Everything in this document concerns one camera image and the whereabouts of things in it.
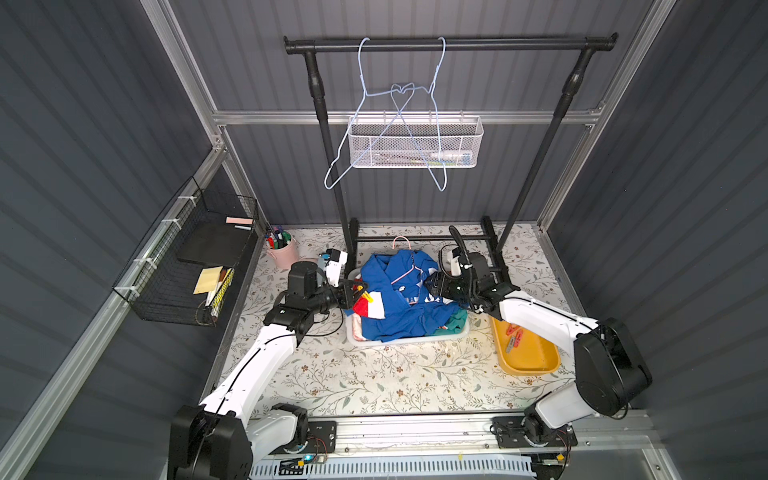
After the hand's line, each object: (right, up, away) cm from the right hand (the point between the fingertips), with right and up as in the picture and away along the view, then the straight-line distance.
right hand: (435, 284), depth 88 cm
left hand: (-20, 0, -11) cm, 23 cm away
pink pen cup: (-49, +8, +15) cm, 52 cm away
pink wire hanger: (-12, +13, +27) cm, 33 cm away
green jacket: (+4, -10, -9) cm, 14 cm away
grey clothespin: (+22, -18, -1) cm, 28 cm away
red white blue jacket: (-11, -5, -9) cm, 15 cm away
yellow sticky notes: (-58, +2, -16) cm, 60 cm away
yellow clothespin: (-20, -2, -11) cm, 22 cm away
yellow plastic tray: (+27, -20, +1) cm, 34 cm away
